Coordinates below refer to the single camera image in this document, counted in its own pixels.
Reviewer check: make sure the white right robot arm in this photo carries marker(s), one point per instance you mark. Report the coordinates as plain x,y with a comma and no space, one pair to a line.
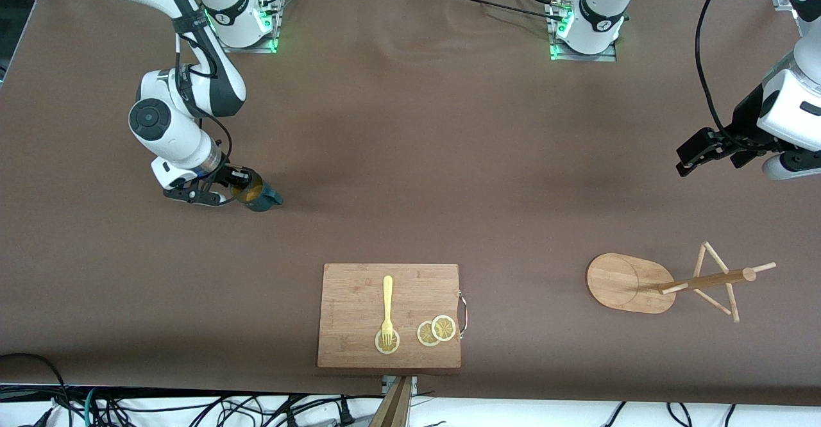
173,125

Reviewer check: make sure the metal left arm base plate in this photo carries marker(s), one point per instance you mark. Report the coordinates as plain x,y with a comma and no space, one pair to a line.
606,57

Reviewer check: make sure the brown table cover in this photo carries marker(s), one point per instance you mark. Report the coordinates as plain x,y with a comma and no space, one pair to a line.
410,125

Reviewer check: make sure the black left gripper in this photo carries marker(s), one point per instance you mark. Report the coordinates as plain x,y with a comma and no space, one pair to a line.
746,121

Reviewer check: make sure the wooden camera mount bracket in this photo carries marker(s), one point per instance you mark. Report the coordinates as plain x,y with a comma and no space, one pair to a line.
394,408

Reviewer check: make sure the teal mug with yellow inside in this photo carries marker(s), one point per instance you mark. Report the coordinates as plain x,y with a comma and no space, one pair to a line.
263,202

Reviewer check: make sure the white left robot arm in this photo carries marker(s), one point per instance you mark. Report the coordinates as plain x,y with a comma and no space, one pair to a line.
600,10

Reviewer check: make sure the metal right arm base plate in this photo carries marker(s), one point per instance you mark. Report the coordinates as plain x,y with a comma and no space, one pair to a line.
256,47

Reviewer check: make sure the black power plug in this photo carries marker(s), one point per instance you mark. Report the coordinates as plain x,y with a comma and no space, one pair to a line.
346,414

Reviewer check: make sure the wooden cutting board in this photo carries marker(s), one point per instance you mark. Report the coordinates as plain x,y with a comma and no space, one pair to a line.
353,305

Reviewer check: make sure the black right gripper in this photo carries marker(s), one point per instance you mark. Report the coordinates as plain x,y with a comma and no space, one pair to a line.
226,174

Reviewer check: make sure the yellow plastic fork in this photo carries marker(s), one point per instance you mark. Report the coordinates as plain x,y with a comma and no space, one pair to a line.
387,299

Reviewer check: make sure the wooden mug rack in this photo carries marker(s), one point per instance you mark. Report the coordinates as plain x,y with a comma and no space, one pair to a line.
622,283

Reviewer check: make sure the lemon slice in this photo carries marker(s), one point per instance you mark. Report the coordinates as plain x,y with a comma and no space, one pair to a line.
444,327
378,347
424,336

